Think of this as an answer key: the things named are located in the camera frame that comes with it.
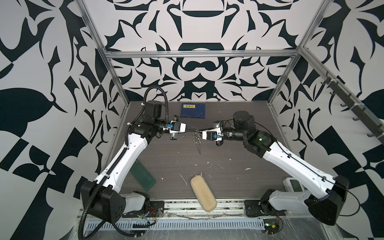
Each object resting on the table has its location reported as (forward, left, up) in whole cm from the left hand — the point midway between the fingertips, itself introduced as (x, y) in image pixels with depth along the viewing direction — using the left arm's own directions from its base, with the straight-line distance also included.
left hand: (195, 124), depth 65 cm
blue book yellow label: (+37, -1, -33) cm, 50 cm away
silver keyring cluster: (-5, 0, -1) cm, 6 cm away
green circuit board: (-35, -35, -34) cm, 60 cm away
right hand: (-1, -3, 0) cm, 3 cm away
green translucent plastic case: (-10, +29, -33) cm, 45 cm away
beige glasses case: (-20, -4, -30) cm, 36 cm away
